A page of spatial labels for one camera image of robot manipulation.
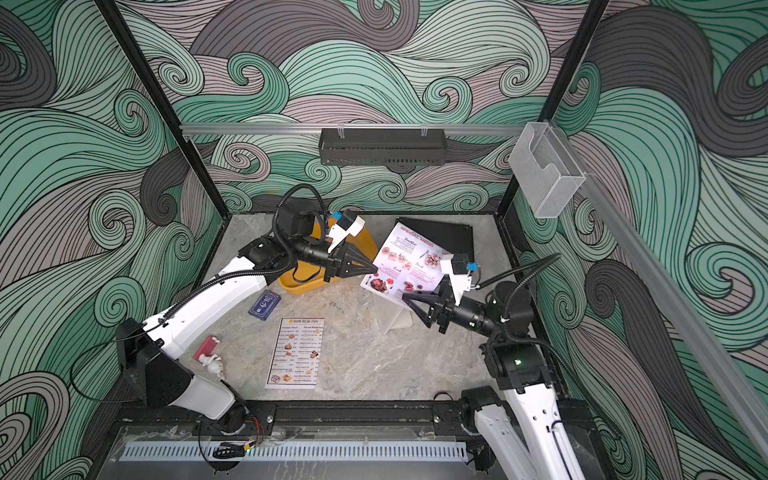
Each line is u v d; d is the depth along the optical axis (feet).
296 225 1.82
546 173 2.73
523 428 1.44
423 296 1.80
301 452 2.29
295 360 2.73
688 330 1.61
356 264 1.96
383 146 3.12
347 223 1.81
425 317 1.82
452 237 3.49
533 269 1.73
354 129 3.09
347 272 1.97
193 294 1.50
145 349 1.34
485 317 1.71
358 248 2.00
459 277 1.72
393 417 2.46
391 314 2.61
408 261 1.94
